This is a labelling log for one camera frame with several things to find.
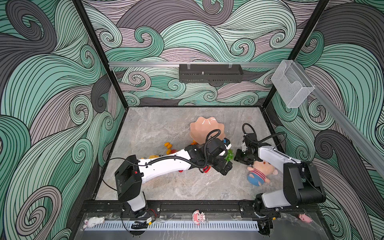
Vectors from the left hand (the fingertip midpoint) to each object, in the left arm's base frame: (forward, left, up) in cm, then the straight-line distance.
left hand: (226, 162), depth 73 cm
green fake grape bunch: (+9, -6, -12) cm, 16 cm away
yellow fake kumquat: (+19, +34, -17) cm, 42 cm away
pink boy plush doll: (-2, -20, -10) cm, 22 cm away
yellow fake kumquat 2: (+18, +32, -17) cm, 40 cm away
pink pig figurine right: (-21, -37, -13) cm, 45 cm away
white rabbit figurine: (-24, +63, -15) cm, 69 cm away
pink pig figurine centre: (-22, +14, -13) cm, 29 cm away
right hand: (+9, -12, -15) cm, 21 cm away
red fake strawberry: (+1, +23, -16) cm, 28 cm away
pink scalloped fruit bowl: (+32, +11, -17) cm, 37 cm away
